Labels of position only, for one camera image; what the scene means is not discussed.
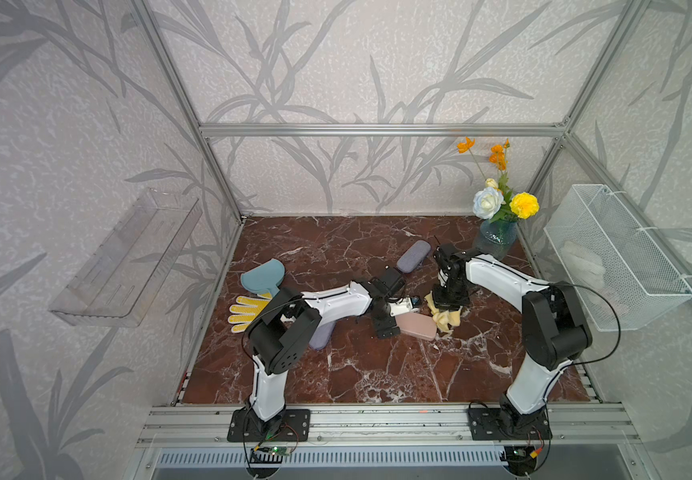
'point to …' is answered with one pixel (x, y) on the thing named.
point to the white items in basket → (583, 264)
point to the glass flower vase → (495, 238)
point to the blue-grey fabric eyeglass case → (322, 336)
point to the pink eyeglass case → (417, 325)
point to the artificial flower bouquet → (495, 202)
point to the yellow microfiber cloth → (445, 317)
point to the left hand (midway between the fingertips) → (390, 316)
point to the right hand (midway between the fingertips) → (438, 306)
